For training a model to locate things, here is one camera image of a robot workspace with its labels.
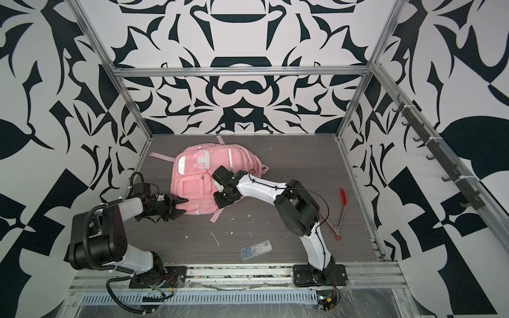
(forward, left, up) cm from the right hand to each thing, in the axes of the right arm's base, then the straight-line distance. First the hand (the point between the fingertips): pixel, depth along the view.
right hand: (219, 199), depth 89 cm
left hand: (0, +16, -2) cm, 16 cm away
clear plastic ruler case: (-20, -16, -4) cm, 26 cm away
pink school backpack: (+10, +14, +2) cm, 17 cm away
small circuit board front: (-37, -41, -6) cm, 56 cm away
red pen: (+1, -57, -5) cm, 58 cm away
